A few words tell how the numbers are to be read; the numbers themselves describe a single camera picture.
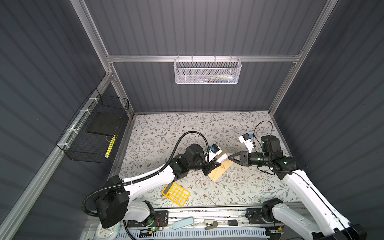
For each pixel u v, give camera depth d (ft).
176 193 2.65
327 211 1.35
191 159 1.96
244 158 2.07
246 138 2.18
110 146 2.26
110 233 2.23
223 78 3.00
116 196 1.40
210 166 2.13
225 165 2.99
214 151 2.10
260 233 2.32
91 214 1.42
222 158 2.36
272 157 1.86
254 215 2.42
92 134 2.37
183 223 2.32
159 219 2.38
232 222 2.38
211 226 2.32
